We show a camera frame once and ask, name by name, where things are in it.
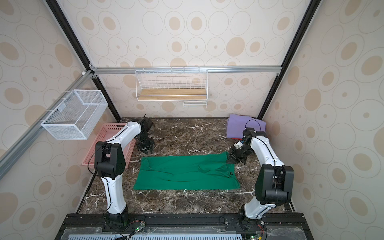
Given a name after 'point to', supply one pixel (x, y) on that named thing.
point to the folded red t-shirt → (236, 138)
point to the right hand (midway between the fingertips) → (226, 161)
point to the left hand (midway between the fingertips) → (154, 150)
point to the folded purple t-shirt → (236, 124)
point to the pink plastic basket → (105, 133)
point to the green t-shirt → (196, 172)
